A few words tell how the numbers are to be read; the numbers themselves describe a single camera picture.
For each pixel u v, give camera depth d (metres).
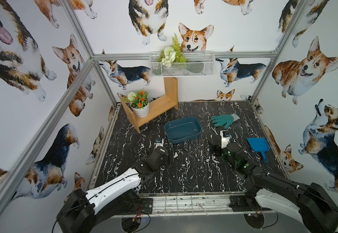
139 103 0.93
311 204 0.41
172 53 0.79
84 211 0.39
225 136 0.72
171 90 1.04
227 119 1.10
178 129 1.06
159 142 0.73
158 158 0.61
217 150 0.75
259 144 0.95
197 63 0.92
